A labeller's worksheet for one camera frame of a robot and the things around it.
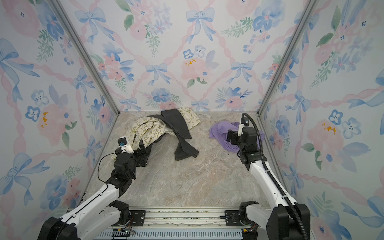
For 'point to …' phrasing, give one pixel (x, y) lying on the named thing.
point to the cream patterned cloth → (156, 125)
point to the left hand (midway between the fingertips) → (133, 140)
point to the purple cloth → (220, 130)
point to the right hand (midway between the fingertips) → (238, 129)
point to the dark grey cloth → (181, 129)
